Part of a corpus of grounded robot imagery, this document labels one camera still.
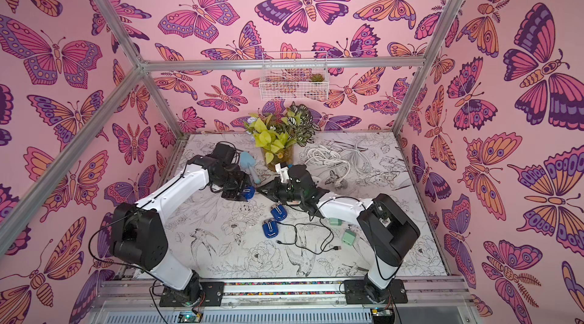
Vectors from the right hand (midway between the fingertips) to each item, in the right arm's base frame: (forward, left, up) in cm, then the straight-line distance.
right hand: (257, 188), depth 80 cm
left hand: (+4, +2, -5) cm, 7 cm away
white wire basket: (+46, -12, +16) cm, 50 cm away
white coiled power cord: (+29, -26, -16) cm, 42 cm away
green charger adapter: (-5, -29, -16) cm, 33 cm away
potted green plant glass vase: (+20, -6, +6) cm, 22 cm away
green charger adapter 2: (-10, -33, -17) cm, 39 cm away
